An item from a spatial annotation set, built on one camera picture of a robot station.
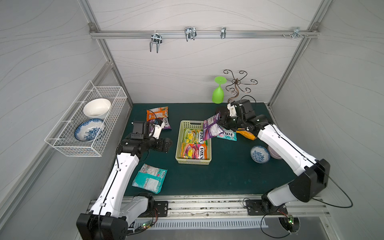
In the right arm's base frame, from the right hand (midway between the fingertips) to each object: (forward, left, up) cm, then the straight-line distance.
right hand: (215, 120), depth 78 cm
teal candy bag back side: (-24, +35, -23) cm, 49 cm away
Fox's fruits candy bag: (-6, +12, -24) cm, 27 cm away
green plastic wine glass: (+24, -3, -2) cm, 25 cm away
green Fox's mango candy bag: (+4, +13, -23) cm, 27 cm away
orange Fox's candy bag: (+23, +42, -22) cm, 53 cm away
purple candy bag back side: (0, +2, -6) cm, 6 cm away
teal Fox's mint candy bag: (+8, -11, -25) cm, 28 cm away
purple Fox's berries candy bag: (+12, +32, -23) cm, 42 cm away
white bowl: (-2, +59, +10) cm, 60 cm away
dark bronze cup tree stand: (+27, -12, +1) cm, 29 cm away
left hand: (-10, +27, -5) cm, 29 cm away
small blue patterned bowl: (-5, -30, -26) cm, 40 cm away
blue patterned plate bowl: (-14, +57, +8) cm, 59 cm away
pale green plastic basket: (+14, +14, -22) cm, 30 cm away
